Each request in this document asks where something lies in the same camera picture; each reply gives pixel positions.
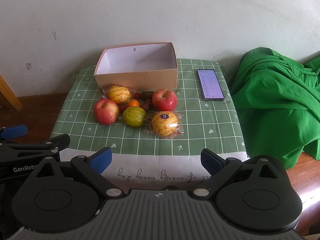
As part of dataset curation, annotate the yellow orange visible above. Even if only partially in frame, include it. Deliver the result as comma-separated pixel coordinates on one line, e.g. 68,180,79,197
143,111,184,139
103,85,136,105

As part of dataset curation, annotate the green checked tablecloth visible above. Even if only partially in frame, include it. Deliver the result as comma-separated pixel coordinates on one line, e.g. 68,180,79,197
52,59,246,155

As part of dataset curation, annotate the dark brown date front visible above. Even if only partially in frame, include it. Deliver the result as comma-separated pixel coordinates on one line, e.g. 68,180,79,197
140,99,153,112

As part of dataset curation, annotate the small red fruit front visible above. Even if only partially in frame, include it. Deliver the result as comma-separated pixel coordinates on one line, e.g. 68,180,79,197
119,105,127,113

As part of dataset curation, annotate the smartphone with lit screen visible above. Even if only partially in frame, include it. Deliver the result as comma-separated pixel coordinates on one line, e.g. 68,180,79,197
197,69,225,101

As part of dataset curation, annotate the dark brown date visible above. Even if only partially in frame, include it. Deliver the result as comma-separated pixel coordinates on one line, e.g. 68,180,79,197
140,91,154,101
140,99,153,112

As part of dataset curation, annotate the green crumpled cloth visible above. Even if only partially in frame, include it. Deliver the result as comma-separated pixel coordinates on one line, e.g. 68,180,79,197
229,47,319,169

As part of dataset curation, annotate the small red fruit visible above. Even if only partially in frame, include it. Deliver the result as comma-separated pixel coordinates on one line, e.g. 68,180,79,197
134,92,140,100
119,105,127,113

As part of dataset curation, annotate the yellow wooden furniture leg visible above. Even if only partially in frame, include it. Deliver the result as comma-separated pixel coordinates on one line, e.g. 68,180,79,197
0,75,22,112

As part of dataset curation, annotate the small orange tangerine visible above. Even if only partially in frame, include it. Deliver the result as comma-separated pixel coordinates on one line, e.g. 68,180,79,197
126,99,140,108

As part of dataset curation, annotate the red apple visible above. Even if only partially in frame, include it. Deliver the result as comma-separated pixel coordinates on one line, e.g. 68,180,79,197
93,99,119,125
152,89,177,111

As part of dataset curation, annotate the tan cardboard box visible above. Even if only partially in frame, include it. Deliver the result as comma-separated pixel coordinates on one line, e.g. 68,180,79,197
94,42,178,90

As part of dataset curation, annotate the yellow orange front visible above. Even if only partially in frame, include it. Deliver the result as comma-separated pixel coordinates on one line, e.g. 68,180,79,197
143,111,184,139

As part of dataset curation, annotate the green pear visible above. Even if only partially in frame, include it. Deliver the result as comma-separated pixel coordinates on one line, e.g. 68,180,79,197
122,107,146,127

